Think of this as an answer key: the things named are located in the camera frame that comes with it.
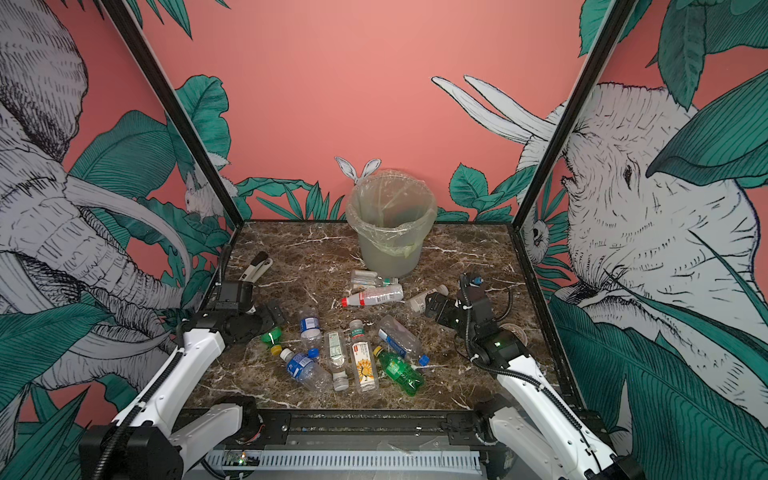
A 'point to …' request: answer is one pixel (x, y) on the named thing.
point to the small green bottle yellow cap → (272, 339)
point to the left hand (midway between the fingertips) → (270, 316)
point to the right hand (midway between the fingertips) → (435, 297)
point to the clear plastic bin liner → (393, 208)
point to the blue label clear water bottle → (310, 333)
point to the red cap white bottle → (385, 294)
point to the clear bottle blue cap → (393, 332)
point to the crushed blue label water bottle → (303, 368)
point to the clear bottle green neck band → (361, 278)
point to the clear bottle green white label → (336, 356)
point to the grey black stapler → (258, 267)
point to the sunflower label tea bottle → (364, 358)
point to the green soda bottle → (401, 372)
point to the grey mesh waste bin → (386, 262)
